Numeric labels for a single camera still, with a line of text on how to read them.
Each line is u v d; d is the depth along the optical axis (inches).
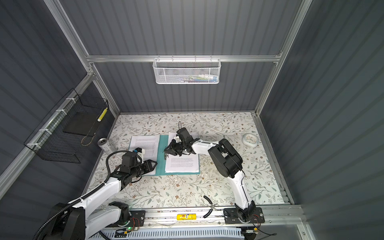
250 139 40.1
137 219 28.4
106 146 34.2
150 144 40.2
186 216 28.5
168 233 30.3
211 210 29.7
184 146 30.7
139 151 31.4
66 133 28.4
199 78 36.1
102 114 32.1
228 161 22.3
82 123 29.7
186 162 36.9
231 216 28.4
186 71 48.8
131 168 26.7
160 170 35.1
